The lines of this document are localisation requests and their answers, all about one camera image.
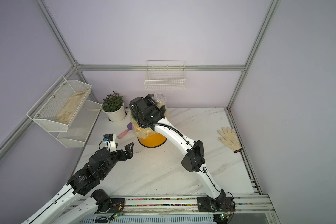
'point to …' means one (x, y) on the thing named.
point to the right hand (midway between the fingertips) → (160, 97)
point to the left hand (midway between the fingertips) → (125, 145)
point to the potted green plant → (113, 106)
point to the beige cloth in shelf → (66, 114)
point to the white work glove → (229, 138)
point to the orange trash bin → (152, 140)
